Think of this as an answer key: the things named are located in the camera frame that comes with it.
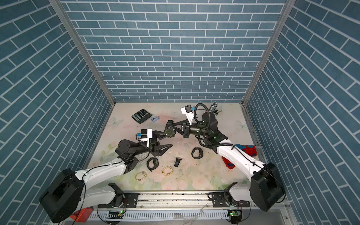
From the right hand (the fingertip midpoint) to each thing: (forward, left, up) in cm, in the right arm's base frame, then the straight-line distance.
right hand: (173, 128), depth 67 cm
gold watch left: (-15, +20, -31) cm, 39 cm away
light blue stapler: (+27, +21, -28) cm, 44 cm away
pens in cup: (+30, -23, -17) cm, 42 cm away
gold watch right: (-10, +5, -31) cm, 33 cm away
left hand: (-8, -1, -1) cm, 8 cm away
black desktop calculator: (+29, +32, -28) cm, 51 cm away
